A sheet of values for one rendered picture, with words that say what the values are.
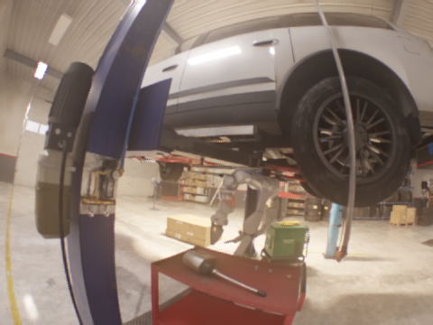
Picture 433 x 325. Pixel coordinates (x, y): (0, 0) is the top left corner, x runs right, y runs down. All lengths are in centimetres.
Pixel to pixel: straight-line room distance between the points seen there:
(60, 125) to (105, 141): 24
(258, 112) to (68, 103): 102
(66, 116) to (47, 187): 31
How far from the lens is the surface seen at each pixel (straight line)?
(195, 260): 92
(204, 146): 98
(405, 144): 119
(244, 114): 114
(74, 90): 92
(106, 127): 91
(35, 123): 990
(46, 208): 87
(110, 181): 85
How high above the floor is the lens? 131
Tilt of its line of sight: 7 degrees up
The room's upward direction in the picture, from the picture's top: 6 degrees clockwise
